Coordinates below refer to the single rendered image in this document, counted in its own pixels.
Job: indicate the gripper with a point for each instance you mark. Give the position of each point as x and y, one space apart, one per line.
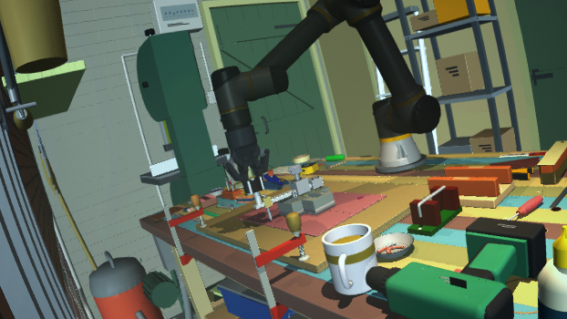
242 146

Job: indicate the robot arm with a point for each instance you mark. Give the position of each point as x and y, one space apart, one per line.
390 66

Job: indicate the white trammel beam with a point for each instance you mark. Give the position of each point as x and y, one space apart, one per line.
279 197

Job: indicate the grey trammel carriage with knob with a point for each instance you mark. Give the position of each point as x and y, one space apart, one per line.
305 184

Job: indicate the grey trammel base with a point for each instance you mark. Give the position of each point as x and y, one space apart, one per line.
316 203

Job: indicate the pink hardboard blank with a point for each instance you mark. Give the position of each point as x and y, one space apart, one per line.
345 206

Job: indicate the white hex key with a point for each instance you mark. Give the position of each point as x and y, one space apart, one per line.
424 203

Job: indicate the red block rest green base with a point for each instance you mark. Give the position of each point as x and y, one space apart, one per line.
427 212

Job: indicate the blue clamp tool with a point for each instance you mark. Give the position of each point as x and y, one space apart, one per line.
272 179

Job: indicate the small orange block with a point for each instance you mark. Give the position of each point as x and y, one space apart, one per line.
231 194

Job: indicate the yellow pencil holder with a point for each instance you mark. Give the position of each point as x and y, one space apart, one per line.
267 203

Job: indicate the beige tape roll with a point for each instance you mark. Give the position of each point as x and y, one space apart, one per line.
301 158

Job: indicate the yellow tape measure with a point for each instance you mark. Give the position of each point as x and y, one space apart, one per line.
310 168

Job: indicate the green panelled door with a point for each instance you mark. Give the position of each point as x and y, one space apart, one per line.
305 119

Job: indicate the red bar clamp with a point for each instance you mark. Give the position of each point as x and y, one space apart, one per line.
186 218
279 250

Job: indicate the green marker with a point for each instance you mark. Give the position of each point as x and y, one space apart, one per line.
335 157

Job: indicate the green band saw machine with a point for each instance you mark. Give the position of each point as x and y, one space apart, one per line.
177 97

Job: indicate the white mug with olive band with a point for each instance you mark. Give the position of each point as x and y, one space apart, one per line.
347 261

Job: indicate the blue storage bin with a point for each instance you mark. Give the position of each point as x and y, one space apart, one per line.
243 305

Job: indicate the grey dish with orange bits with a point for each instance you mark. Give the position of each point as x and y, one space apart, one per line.
393 246

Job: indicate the yellow broom stick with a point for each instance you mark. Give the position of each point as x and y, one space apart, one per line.
66 208

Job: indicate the long orange block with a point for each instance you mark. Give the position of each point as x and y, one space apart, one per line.
463 186
478 172

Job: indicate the small brown cardboard box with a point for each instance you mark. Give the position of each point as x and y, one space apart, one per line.
424 20

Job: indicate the large brown cardboard box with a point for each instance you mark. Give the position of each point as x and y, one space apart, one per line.
458 73

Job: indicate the beige wooden board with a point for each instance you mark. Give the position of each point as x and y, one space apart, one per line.
487 200

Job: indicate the grey metal lever rod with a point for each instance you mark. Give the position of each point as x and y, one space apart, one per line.
13 97

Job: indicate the flat brown cardboard box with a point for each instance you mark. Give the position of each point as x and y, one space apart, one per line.
494 141

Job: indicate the brass cylinder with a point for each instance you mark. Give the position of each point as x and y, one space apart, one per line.
33 33

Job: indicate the grey metal shelf unit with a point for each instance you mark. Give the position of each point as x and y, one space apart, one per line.
491 93

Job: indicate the yellow box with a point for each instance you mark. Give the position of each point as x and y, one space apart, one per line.
460 9

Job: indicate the yellow and black tool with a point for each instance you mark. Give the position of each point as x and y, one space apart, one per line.
522 173

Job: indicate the tan and red wood block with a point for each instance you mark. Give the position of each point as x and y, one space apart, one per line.
553 161

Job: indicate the black rod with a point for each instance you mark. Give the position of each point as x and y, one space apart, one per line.
559 197

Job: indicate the dark green plain door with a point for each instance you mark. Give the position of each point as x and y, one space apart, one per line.
547 71

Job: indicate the white bottle with yellow cap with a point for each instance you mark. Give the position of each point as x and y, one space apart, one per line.
553 283

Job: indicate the grey wall control box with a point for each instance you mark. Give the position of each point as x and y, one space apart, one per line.
178 15

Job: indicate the light green wall shelf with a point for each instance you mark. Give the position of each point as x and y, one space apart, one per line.
51 88

